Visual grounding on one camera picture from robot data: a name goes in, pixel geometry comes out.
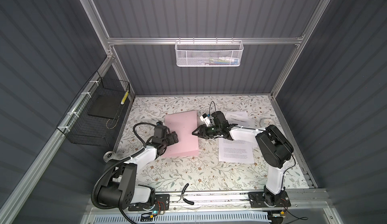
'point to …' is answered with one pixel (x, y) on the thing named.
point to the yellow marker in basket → (124, 98)
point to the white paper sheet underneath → (240, 118)
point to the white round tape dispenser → (264, 122)
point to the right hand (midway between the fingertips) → (195, 135)
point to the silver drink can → (109, 156)
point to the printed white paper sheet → (239, 151)
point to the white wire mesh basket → (208, 53)
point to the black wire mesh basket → (93, 121)
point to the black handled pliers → (185, 200)
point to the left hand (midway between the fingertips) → (171, 136)
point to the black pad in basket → (106, 106)
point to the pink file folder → (184, 123)
